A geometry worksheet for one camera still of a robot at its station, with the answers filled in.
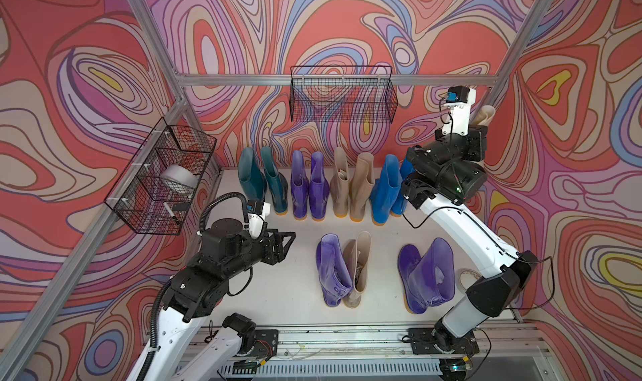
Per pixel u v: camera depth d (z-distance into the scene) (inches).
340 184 33.1
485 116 20.8
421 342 28.7
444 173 17.2
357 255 38.6
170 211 28.8
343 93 37.8
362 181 33.6
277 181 33.2
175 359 15.8
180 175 29.3
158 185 31.0
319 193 33.4
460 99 18.1
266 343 28.5
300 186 31.6
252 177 32.2
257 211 21.3
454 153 18.5
